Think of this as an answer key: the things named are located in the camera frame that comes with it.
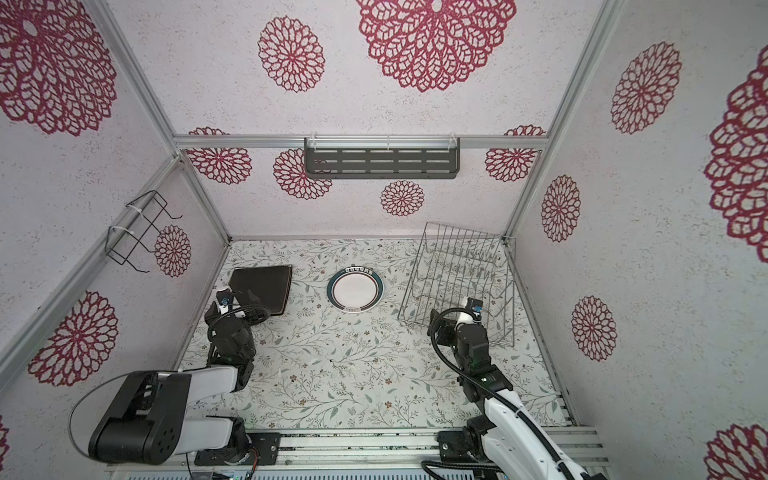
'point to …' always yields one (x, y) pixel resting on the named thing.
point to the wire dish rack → (454, 264)
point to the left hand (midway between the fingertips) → (233, 302)
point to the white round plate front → (355, 289)
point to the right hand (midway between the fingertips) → (447, 310)
